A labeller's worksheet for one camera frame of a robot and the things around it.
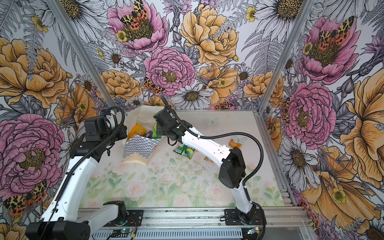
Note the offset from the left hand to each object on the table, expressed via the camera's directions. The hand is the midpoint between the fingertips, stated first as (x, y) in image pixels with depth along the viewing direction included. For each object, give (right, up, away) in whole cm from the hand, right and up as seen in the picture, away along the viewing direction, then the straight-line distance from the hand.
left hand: (126, 132), depth 76 cm
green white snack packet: (+27, -12, +21) cm, 36 cm away
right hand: (+17, 0, +5) cm, 18 cm away
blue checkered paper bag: (+4, -10, +6) cm, 12 cm away
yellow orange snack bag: (-1, 0, +16) cm, 16 cm away
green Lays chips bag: (+11, 0, +11) cm, 16 cm away
